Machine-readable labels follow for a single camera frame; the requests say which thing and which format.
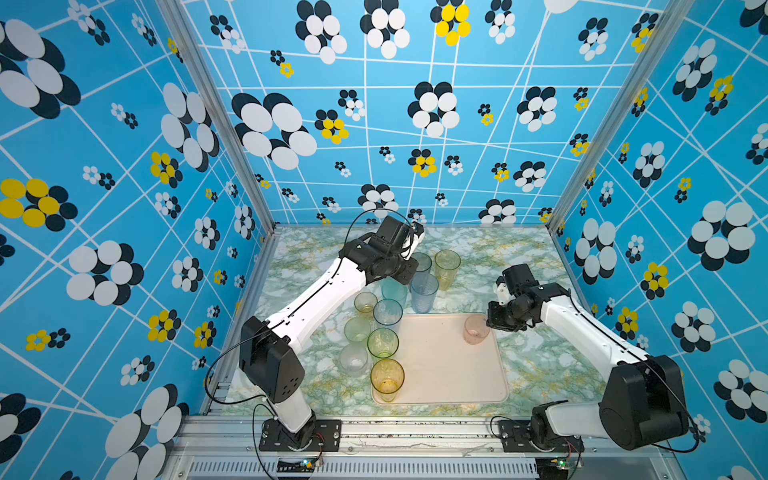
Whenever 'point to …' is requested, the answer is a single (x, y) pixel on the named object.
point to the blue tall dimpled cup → (424, 287)
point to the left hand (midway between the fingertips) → (412, 264)
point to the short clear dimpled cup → (353, 361)
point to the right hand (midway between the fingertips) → (491, 322)
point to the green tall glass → (383, 343)
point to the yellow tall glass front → (387, 376)
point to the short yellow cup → (365, 302)
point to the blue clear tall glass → (388, 311)
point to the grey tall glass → (424, 261)
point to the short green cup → (357, 329)
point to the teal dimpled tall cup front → (393, 289)
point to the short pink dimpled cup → (475, 329)
